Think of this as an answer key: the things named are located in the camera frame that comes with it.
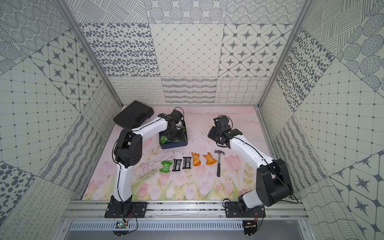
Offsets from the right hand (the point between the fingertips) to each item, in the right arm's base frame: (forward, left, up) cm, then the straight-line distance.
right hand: (212, 135), depth 88 cm
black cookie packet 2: (-13, +21, -11) cm, 27 cm away
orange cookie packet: (-12, +9, -12) cm, 19 cm away
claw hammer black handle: (-14, -4, -12) cm, 19 cm away
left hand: (+4, +20, -8) cm, 22 cm away
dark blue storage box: (+1, +30, -12) cm, 32 cm away
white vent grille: (-43, +12, -13) cm, 47 cm away
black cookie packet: (-12, +15, -12) cm, 23 cm away
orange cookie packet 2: (-10, +1, -12) cm, 16 cm away
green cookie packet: (-15, +27, -12) cm, 33 cm away
